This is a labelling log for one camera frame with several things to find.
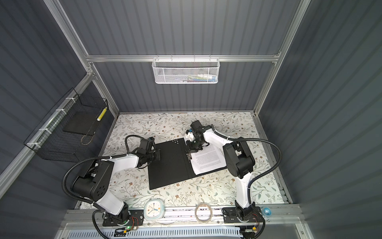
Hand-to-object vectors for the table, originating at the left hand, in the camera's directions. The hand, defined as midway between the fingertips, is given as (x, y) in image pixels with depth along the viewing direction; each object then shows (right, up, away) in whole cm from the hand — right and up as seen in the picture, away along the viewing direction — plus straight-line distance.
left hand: (160, 154), depth 96 cm
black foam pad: (-37, +22, -18) cm, 47 cm away
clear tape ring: (+28, -28, -24) cm, 47 cm away
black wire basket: (-42, +15, -24) cm, 51 cm away
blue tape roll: (+60, -25, -21) cm, 68 cm away
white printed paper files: (+33, -2, -2) cm, 33 cm away
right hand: (+18, +2, -4) cm, 19 cm away
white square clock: (+2, -24, -23) cm, 33 cm away
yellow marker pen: (-29, +25, -15) cm, 41 cm away
